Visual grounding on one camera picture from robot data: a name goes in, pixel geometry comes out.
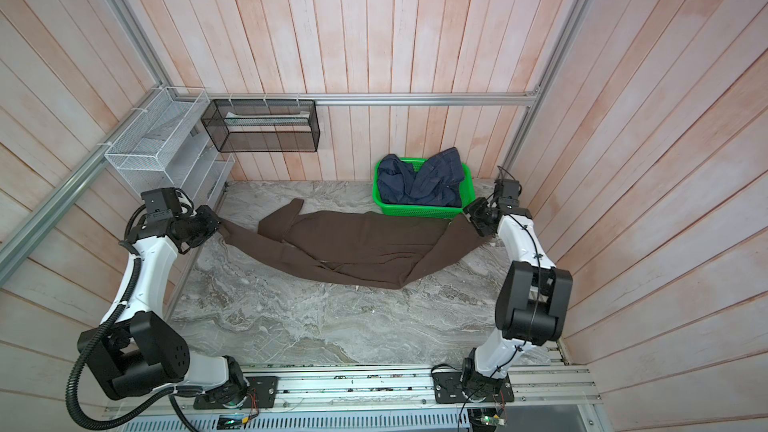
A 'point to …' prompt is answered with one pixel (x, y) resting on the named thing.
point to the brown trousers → (374, 249)
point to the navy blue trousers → (437, 182)
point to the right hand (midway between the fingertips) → (469, 211)
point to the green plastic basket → (426, 211)
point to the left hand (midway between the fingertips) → (223, 223)
